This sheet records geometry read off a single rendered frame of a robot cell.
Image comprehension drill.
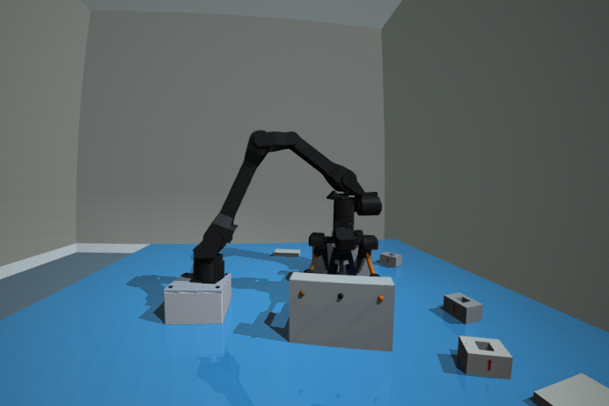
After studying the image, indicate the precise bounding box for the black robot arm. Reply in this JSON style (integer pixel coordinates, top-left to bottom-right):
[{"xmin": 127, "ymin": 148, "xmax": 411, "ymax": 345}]
[{"xmin": 190, "ymin": 129, "xmax": 382, "ymax": 284}]

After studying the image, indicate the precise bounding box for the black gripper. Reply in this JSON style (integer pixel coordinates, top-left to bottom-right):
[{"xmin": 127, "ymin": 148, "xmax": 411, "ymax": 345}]
[{"xmin": 309, "ymin": 216, "xmax": 378, "ymax": 272}]

